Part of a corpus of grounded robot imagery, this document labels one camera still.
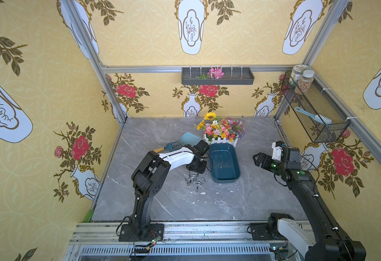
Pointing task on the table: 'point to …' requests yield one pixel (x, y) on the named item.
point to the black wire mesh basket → (314, 103)
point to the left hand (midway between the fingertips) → (194, 167)
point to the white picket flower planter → (220, 131)
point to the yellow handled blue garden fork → (170, 147)
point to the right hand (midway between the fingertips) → (264, 158)
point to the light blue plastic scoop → (188, 138)
